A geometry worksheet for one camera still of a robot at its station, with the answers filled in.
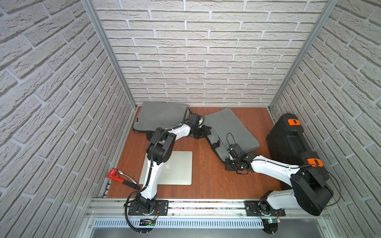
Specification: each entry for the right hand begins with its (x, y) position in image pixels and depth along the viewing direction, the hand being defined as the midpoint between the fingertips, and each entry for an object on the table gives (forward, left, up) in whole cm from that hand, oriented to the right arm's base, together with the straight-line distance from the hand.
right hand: (228, 165), depth 89 cm
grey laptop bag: (+44, +52, +2) cm, 68 cm away
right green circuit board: (-29, -17, 0) cm, 33 cm away
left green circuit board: (-26, +46, -1) cm, 53 cm away
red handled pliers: (-2, +68, +3) cm, 68 cm away
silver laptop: (-1, +31, -1) cm, 31 cm away
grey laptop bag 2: (+25, -4, +4) cm, 25 cm away
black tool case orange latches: (+3, -28, +20) cm, 35 cm away
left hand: (+22, +8, +4) cm, 24 cm away
